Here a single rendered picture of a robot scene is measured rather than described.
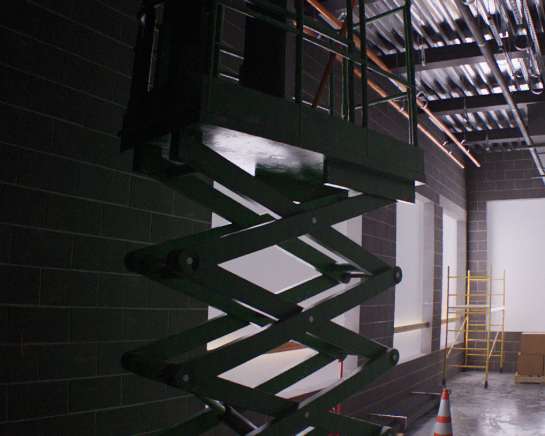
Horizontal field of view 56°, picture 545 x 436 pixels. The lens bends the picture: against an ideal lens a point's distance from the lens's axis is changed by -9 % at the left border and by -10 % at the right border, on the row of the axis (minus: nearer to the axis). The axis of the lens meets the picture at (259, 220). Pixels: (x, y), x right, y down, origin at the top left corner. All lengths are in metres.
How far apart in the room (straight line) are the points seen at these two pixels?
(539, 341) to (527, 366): 0.49
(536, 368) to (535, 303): 1.87
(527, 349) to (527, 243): 2.48
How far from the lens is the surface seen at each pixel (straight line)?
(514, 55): 6.72
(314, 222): 2.60
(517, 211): 11.68
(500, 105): 8.37
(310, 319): 2.58
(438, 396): 7.61
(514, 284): 11.57
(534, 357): 10.07
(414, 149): 3.15
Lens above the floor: 1.57
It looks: 7 degrees up
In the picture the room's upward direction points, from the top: 2 degrees clockwise
